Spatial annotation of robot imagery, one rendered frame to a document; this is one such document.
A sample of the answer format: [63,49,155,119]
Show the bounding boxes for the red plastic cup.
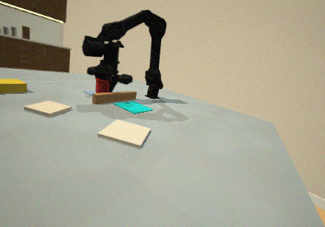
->
[95,78,109,93]

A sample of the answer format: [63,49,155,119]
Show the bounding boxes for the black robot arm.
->
[82,10,167,99]

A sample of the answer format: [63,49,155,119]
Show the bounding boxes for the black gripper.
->
[86,57,132,92]

